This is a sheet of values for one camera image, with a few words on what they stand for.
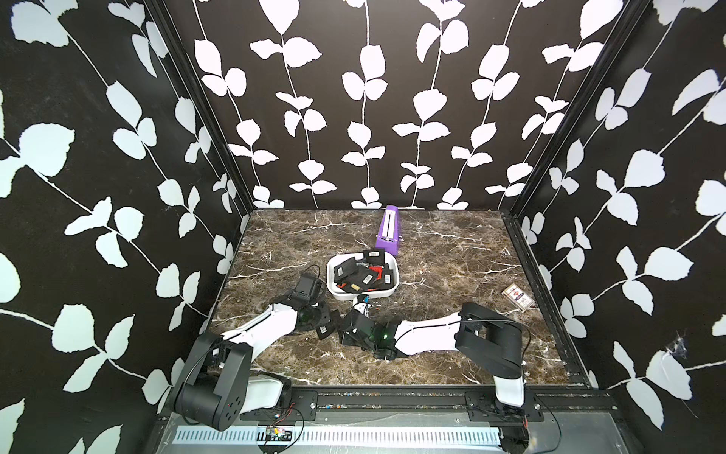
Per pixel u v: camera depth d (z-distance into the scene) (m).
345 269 0.97
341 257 1.01
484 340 0.51
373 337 0.67
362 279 0.91
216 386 0.41
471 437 0.70
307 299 0.70
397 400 0.77
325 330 0.87
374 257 1.00
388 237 1.04
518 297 0.93
